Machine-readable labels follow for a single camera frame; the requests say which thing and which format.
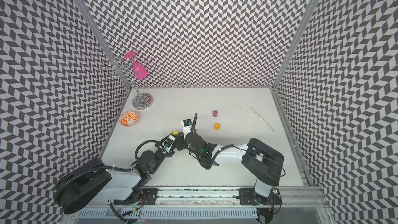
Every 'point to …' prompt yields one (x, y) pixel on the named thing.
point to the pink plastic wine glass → (139, 70)
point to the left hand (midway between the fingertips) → (174, 135)
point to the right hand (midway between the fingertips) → (174, 139)
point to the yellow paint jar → (175, 132)
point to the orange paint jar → (217, 126)
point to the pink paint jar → (215, 113)
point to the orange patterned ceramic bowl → (129, 118)
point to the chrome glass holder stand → (142, 101)
